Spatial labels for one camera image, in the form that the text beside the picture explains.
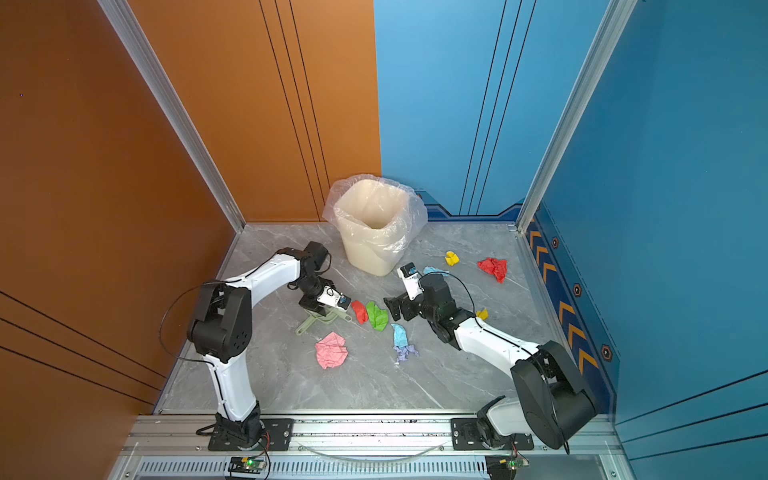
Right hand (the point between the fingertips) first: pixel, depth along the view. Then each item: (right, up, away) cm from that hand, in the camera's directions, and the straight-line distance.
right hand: (396, 292), depth 86 cm
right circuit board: (+26, -39, -16) cm, 50 cm away
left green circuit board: (-36, -39, -16) cm, 55 cm away
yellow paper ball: (+20, +9, +22) cm, 31 cm away
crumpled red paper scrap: (+35, +6, +18) cm, 40 cm away
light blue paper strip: (+1, -14, +3) cm, 14 cm away
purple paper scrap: (+2, -17, -2) cm, 17 cm away
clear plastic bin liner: (+6, +25, +5) cm, 27 cm away
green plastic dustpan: (-20, -8, +6) cm, 23 cm away
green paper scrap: (-6, -9, +7) cm, 12 cm away
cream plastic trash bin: (-8, +24, +19) cm, 32 cm away
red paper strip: (-12, -7, +8) cm, 15 cm away
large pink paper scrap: (-19, -17, -2) cm, 25 cm away
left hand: (-23, -3, +10) cm, 25 cm away
